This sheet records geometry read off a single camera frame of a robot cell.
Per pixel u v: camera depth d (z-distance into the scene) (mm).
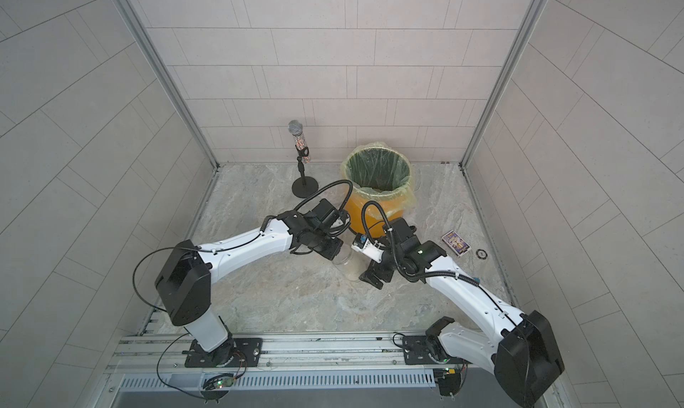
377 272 674
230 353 645
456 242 911
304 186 1078
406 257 588
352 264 758
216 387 647
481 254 894
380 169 938
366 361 707
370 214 652
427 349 672
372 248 671
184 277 468
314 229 620
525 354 385
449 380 667
